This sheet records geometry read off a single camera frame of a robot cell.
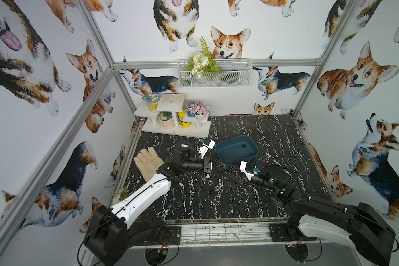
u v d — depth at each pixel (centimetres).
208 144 68
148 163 98
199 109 90
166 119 111
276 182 59
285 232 68
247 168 58
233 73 93
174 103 99
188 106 96
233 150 105
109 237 39
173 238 73
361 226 42
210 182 89
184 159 61
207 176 93
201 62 78
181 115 104
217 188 88
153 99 98
